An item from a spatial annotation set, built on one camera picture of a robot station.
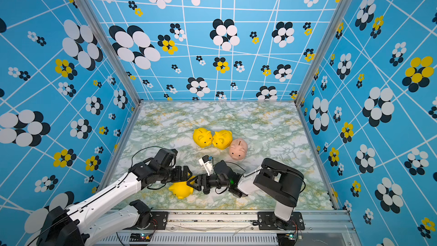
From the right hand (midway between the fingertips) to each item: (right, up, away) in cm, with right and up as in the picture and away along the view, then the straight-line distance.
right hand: (193, 183), depth 77 cm
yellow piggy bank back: (+13, +19, +12) cm, 26 cm away
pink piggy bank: (+21, +14, +9) cm, 27 cm away
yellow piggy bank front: (-5, -1, -3) cm, 6 cm away
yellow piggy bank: (+3, +19, +13) cm, 24 cm away
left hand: (-3, +3, +4) cm, 6 cm away
